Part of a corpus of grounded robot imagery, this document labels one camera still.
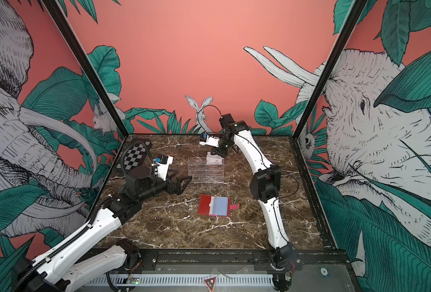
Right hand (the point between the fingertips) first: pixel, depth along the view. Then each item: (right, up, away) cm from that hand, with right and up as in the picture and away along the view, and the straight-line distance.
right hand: (212, 148), depth 91 cm
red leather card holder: (+1, -29, -2) cm, 29 cm away
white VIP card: (+1, -6, +6) cm, 9 cm away
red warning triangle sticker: (0, -52, -23) cm, 57 cm away
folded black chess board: (-46, -5, +13) cm, 48 cm away
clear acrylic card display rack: (-4, -12, +7) cm, 14 cm away
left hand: (-10, -10, -19) cm, 24 cm away
